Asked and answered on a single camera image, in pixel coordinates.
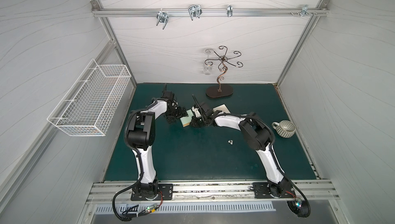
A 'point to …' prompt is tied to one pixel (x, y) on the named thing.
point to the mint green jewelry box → (186, 120)
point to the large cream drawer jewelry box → (223, 108)
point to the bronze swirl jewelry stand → (220, 91)
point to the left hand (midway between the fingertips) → (183, 117)
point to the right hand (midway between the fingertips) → (188, 123)
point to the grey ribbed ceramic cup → (284, 128)
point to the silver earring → (230, 142)
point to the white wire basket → (90, 105)
